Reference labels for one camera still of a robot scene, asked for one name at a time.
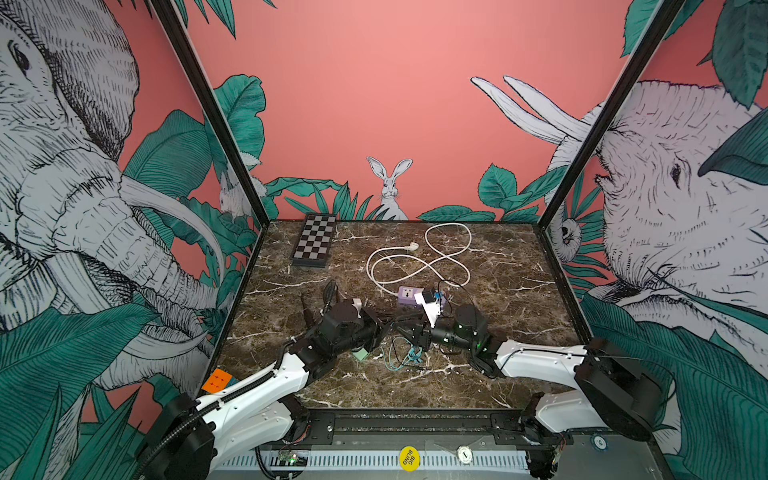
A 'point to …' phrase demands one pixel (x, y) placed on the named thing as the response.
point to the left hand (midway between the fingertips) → (403, 314)
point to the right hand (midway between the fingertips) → (396, 323)
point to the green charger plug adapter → (361, 354)
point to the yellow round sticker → (409, 458)
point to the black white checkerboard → (313, 246)
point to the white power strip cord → (447, 241)
